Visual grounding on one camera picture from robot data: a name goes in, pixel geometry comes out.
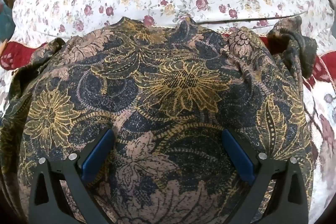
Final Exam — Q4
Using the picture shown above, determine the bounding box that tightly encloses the dark floral patterned garment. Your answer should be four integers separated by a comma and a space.
0, 17, 319, 224

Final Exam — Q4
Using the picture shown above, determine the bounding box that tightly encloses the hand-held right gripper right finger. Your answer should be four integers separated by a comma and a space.
222, 129, 308, 224

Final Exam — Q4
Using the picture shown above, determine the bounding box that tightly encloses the teal object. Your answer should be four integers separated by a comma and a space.
0, 4, 16, 37

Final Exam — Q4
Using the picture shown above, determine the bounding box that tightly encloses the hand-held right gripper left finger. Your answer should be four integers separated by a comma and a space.
28, 129, 115, 224

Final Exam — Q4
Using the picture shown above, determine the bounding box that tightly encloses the red and white floral blanket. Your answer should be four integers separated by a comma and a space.
0, 35, 336, 224

